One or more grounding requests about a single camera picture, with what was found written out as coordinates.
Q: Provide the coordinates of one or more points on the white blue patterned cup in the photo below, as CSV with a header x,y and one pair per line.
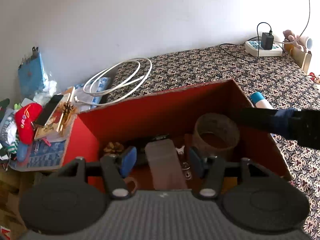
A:
x,y
215,135

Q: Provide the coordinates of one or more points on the stack of books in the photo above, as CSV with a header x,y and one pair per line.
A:
x,y
52,130

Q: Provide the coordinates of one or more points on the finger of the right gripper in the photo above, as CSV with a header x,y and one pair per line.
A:
x,y
276,121

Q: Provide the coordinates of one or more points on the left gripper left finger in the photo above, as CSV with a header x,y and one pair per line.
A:
x,y
124,161

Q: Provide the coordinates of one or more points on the white power strip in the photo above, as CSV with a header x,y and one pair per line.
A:
x,y
254,48

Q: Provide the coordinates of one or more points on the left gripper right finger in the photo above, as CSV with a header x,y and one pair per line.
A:
x,y
202,166

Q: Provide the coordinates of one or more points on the red cardboard box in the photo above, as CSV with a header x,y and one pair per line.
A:
x,y
172,114

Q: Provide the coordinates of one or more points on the blue notebook by wall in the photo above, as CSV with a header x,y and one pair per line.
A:
x,y
31,74

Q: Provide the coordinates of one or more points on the black smartphone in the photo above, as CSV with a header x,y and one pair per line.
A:
x,y
48,110

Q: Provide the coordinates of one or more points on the blue capped white bottle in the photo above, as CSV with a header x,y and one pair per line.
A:
x,y
259,101

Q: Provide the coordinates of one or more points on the orange wooden gourd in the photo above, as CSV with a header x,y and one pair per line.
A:
x,y
131,184

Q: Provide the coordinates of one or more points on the white tube roll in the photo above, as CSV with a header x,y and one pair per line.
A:
x,y
305,42

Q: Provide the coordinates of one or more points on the black power adapter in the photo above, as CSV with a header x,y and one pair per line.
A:
x,y
267,41

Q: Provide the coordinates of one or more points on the pink plush toy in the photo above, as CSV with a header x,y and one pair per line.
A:
x,y
291,38

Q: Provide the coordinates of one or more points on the white small box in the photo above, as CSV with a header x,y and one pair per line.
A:
x,y
165,166

